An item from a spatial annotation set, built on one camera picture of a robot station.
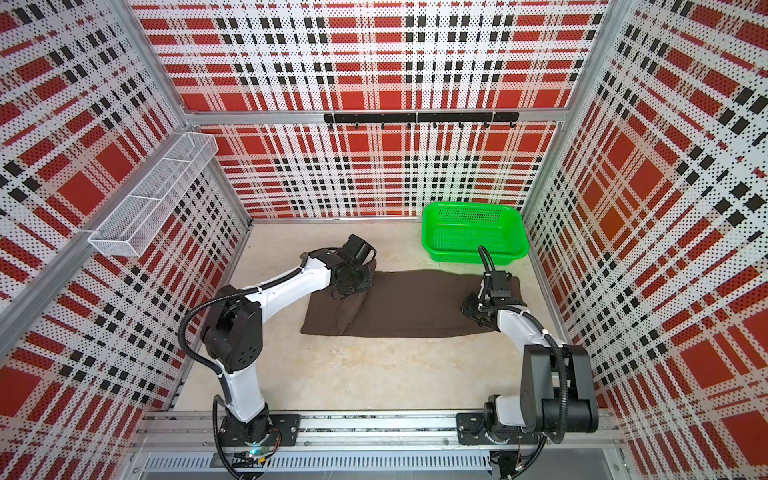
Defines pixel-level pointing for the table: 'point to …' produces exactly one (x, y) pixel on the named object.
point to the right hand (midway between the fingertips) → (467, 307)
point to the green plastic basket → (453, 232)
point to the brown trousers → (404, 303)
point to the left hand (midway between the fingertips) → (370, 283)
